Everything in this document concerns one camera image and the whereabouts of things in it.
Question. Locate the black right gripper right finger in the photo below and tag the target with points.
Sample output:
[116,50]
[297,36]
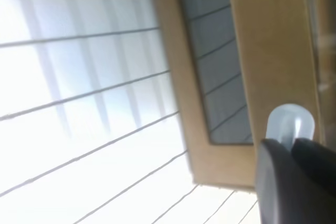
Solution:
[312,174]

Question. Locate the white grid tablecloth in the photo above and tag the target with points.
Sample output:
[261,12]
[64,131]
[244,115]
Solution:
[90,128]

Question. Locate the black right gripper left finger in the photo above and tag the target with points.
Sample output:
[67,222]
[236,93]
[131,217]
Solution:
[276,204]

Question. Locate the white drawer handle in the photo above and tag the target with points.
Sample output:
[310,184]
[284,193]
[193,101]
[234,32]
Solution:
[289,122]

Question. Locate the brown shoebox drawer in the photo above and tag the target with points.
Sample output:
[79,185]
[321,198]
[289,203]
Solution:
[233,62]

